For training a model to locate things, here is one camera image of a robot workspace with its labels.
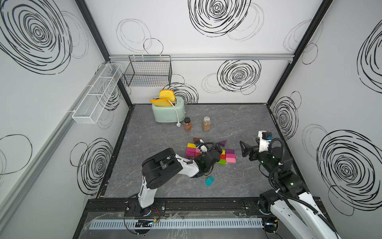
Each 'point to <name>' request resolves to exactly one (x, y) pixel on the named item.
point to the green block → (222, 162)
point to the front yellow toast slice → (161, 102)
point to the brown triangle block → (195, 139)
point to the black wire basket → (148, 70)
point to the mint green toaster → (168, 114)
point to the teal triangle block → (209, 180)
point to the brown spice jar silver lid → (207, 124)
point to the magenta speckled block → (189, 155)
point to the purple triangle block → (223, 143)
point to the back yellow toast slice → (168, 94)
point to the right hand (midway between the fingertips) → (250, 141)
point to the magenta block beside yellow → (190, 151)
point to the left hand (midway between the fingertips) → (217, 148)
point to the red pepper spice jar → (187, 124)
